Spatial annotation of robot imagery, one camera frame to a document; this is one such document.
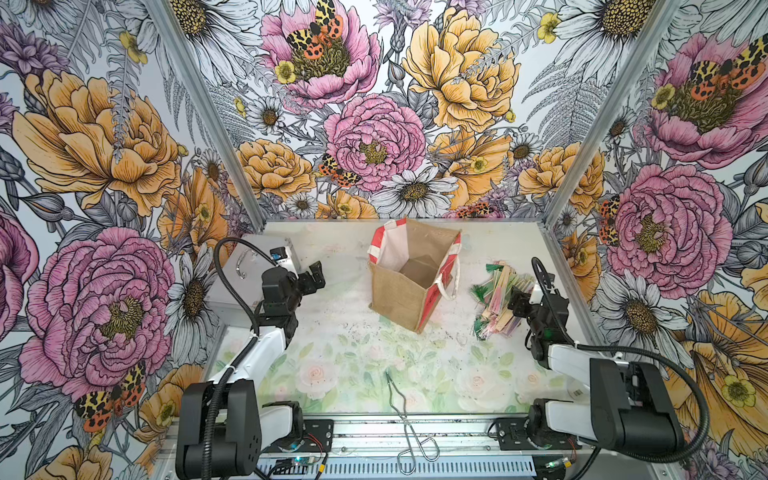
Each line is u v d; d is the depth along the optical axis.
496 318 0.92
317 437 0.73
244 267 0.85
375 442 0.75
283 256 0.75
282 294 0.66
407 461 0.72
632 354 0.49
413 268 1.07
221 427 0.41
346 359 0.88
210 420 0.38
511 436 0.74
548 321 0.70
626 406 0.43
